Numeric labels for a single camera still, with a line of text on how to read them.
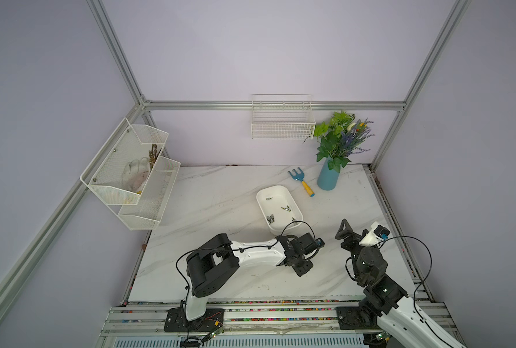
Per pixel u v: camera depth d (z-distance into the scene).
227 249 0.50
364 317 0.65
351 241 0.68
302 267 0.75
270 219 0.98
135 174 0.78
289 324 0.74
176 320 0.73
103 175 0.68
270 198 1.07
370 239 0.66
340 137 0.86
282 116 0.98
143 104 0.91
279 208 1.04
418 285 0.85
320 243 0.76
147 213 0.92
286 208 1.03
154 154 0.82
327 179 1.08
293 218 0.99
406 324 0.53
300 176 1.17
